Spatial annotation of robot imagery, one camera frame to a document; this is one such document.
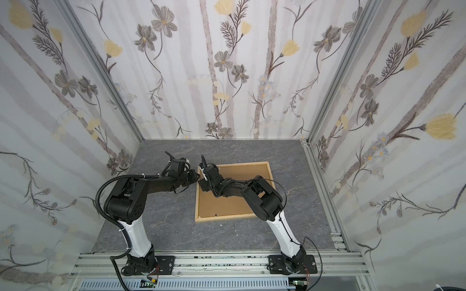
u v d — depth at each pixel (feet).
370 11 2.26
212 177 2.57
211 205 2.83
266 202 1.88
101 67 2.77
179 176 2.61
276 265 2.41
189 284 2.31
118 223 1.73
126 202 1.71
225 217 2.83
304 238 2.68
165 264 2.41
